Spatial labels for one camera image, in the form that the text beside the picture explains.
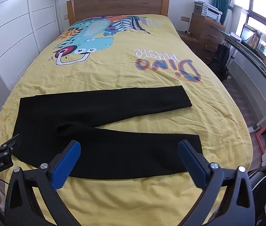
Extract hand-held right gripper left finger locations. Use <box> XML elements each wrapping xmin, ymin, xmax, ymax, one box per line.
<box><xmin>5</xmin><ymin>140</ymin><xmax>82</xmax><ymax>226</ymax></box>

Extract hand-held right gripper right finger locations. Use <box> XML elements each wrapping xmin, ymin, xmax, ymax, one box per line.
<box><xmin>178</xmin><ymin>140</ymin><xmax>257</xmax><ymax>226</ymax></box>

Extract black pants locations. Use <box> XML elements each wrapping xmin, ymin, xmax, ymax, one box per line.
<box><xmin>13</xmin><ymin>86</ymin><xmax>203</xmax><ymax>180</ymax></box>

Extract yellow printed blanket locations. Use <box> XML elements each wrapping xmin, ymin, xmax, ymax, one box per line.
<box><xmin>0</xmin><ymin>14</ymin><xmax>252</xmax><ymax>226</ymax></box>

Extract white radiator cover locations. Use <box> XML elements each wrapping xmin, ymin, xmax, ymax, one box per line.
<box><xmin>232</xmin><ymin>49</ymin><xmax>266</xmax><ymax>99</ymax></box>

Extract black backpack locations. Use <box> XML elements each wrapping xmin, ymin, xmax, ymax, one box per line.
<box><xmin>209</xmin><ymin>41</ymin><xmax>231</xmax><ymax>83</ymax></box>

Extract white wardrobe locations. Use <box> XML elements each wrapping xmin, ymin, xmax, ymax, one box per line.
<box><xmin>0</xmin><ymin>0</ymin><xmax>62</xmax><ymax>92</ymax></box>

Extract wooden nightstand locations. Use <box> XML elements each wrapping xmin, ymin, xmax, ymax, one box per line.
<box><xmin>177</xmin><ymin>31</ymin><xmax>200</xmax><ymax>54</ymax></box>

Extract glass desk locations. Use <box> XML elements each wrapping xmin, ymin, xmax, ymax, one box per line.
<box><xmin>222</xmin><ymin>29</ymin><xmax>266</xmax><ymax>92</ymax></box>

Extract wooden dresser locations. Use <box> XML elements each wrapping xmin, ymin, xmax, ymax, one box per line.
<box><xmin>189</xmin><ymin>13</ymin><xmax>226</xmax><ymax>64</ymax></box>

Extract white printer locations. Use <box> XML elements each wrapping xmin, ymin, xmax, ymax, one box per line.
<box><xmin>201</xmin><ymin>3</ymin><xmax>223</xmax><ymax>23</ymax></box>

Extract grey storage box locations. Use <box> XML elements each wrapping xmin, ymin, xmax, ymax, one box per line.
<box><xmin>194</xmin><ymin>1</ymin><xmax>205</xmax><ymax>15</ymax></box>

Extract wooden headboard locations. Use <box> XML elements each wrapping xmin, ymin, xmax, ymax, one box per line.
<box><xmin>66</xmin><ymin>0</ymin><xmax>170</xmax><ymax>26</ymax></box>

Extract window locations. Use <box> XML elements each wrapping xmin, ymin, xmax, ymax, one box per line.
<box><xmin>232</xmin><ymin>0</ymin><xmax>266</xmax><ymax>73</ymax></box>

